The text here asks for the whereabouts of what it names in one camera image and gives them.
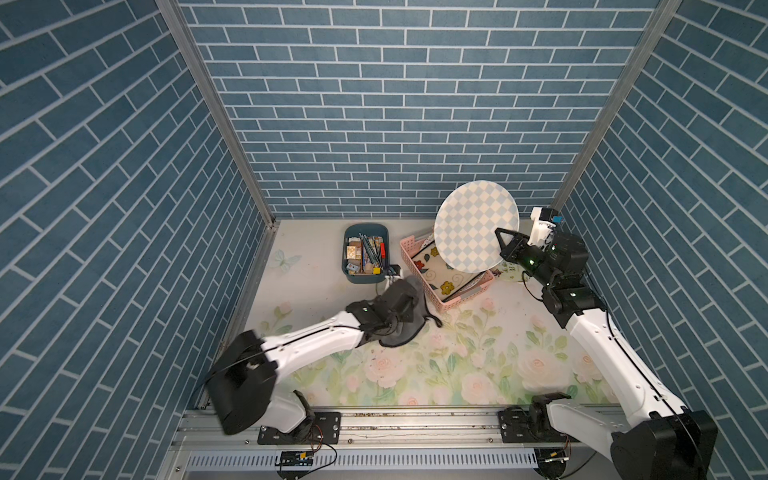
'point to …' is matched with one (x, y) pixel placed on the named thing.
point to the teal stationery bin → (365, 252)
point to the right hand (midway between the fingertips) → (500, 231)
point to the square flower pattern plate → (444, 279)
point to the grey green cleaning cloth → (409, 329)
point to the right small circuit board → (546, 455)
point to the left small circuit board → (297, 458)
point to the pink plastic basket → (409, 246)
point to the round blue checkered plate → (464, 232)
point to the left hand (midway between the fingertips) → (417, 307)
